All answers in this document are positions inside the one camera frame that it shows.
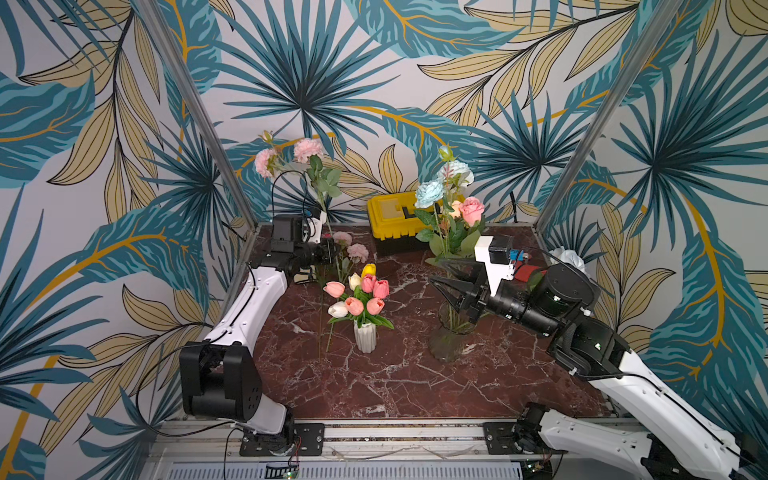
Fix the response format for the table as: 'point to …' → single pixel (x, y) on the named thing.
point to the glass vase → (448, 342)
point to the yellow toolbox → (394, 222)
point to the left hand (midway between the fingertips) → (339, 250)
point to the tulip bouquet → (363, 298)
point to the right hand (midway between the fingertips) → (436, 269)
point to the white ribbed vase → (366, 336)
